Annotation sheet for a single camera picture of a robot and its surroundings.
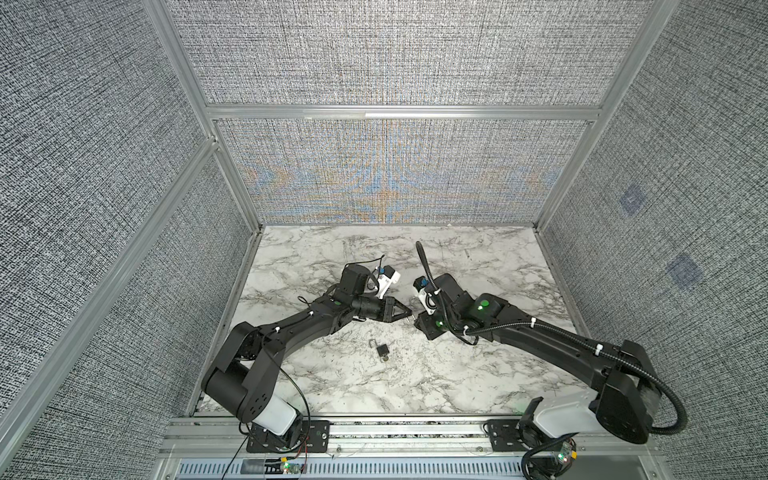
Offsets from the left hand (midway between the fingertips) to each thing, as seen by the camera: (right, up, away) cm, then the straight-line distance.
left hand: (409, 315), depth 80 cm
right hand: (+3, -1, +1) cm, 3 cm away
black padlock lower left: (-7, -12, +8) cm, 16 cm away
